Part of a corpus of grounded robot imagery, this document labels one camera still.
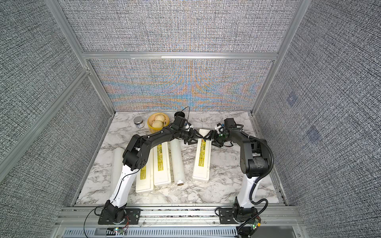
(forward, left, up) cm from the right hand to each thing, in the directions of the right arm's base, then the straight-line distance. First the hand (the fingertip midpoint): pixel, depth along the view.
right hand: (206, 136), depth 95 cm
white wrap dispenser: (-17, +3, +1) cm, 18 cm away
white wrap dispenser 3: (-22, +26, +1) cm, 34 cm away
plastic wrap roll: (-16, +18, -3) cm, 24 cm away
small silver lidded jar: (+14, +47, -3) cm, 49 cm away
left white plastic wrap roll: (-18, +53, -3) cm, 56 cm away
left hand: (-2, +1, 0) cm, 3 cm away
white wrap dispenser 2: (-27, +35, +1) cm, 44 cm away
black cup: (+22, +18, -2) cm, 29 cm away
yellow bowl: (+15, +34, -3) cm, 38 cm away
